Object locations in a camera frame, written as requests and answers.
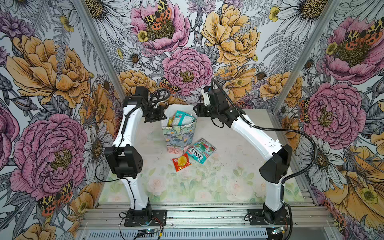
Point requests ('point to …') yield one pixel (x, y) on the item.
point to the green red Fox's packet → (201, 150)
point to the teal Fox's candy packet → (184, 118)
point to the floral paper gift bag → (178, 138)
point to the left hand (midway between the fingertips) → (165, 121)
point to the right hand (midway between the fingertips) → (197, 111)
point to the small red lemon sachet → (181, 162)
